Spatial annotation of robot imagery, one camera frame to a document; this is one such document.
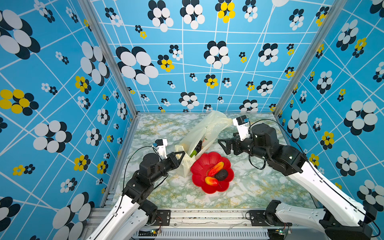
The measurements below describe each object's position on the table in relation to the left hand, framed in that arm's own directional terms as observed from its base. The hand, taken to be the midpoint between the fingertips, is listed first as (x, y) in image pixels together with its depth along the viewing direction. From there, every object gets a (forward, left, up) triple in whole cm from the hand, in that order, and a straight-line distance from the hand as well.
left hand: (186, 152), depth 68 cm
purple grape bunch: (+8, -6, -7) cm, 12 cm away
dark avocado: (-2, -19, -21) cm, 28 cm away
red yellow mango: (-5, -13, -22) cm, 26 cm away
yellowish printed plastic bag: (+16, -10, -3) cm, 19 cm away
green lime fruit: (+4, -4, -6) cm, 8 cm away
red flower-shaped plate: (+4, -7, -24) cm, 26 cm away
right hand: (+4, -18, +7) cm, 20 cm away
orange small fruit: (0, -13, -22) cm, 26 cm away
